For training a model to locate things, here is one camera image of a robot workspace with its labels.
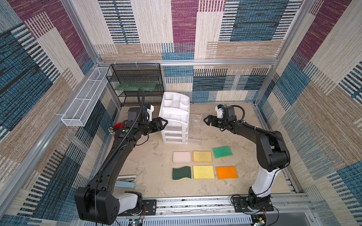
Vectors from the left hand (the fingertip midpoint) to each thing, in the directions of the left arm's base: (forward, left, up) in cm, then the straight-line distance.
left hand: (164, 122), depth 77 cm
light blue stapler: (-23, +23, -24) cm, 40 cm away
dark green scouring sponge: (-18, -8, -24) cm, 31 cm away
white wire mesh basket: (-1, +42, +8) cm, 43 cm away
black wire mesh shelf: (+44, +31, -2) cm, 54 cm away
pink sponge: (-9, -9, -24) cm, 27 cm away
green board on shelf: (+38, +25, -4) cm, 46 cm away
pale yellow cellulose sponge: (-18, -22, -24) cm, 37 cm away
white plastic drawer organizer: (+11, -6, 0) cm, 12 cm away
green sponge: (-5, -35, -24) cm, 43 cm away
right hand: (+13, -29, -16) cm, 36 cm away
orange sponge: (-18, -36, -26) cm, 48 cm away
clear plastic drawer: (+12, -18, -25) cm, 34 cm away
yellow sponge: (-9, -22, -24) cm, 33 cm away
